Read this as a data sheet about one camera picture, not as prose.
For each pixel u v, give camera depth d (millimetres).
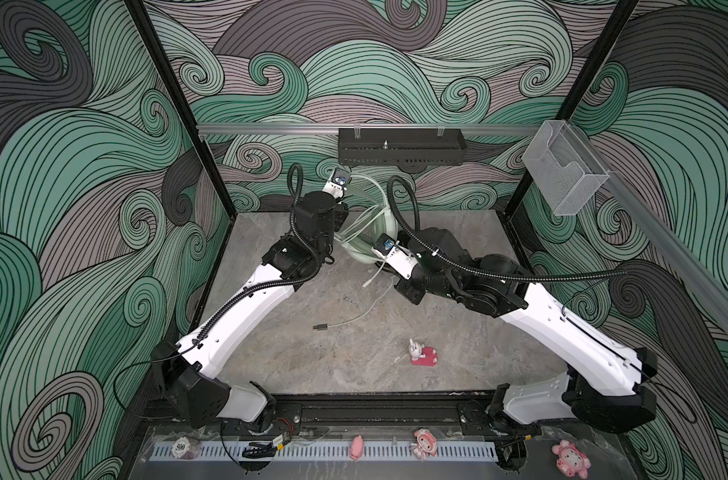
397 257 519
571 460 654
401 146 954
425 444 671
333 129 939
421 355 791
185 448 645
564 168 794
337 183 560
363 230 685
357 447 682
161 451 697
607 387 384
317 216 482
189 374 382
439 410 759
